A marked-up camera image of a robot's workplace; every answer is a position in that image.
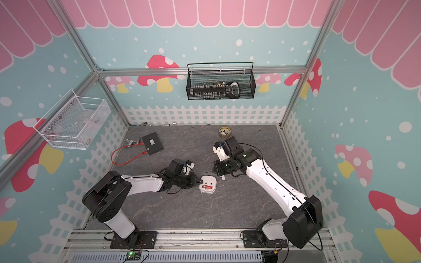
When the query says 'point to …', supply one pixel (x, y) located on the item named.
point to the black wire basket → (240, 84)
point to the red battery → (207, 187)
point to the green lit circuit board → (132, 256)
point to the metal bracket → (132, 142)
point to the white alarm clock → (209, 180)
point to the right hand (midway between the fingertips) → (215, 169)
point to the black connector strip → (209, 89)
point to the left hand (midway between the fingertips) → (201, 185)
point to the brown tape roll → (225, 132)
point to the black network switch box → (152, 143)
